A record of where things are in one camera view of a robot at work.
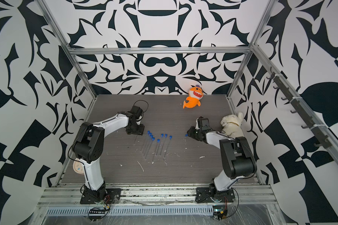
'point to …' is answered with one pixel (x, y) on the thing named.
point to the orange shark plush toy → (195, 94)
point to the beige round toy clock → (78, 167)
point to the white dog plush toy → (232, 125)
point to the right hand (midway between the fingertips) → (189, 130)
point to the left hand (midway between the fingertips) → (138, 129)
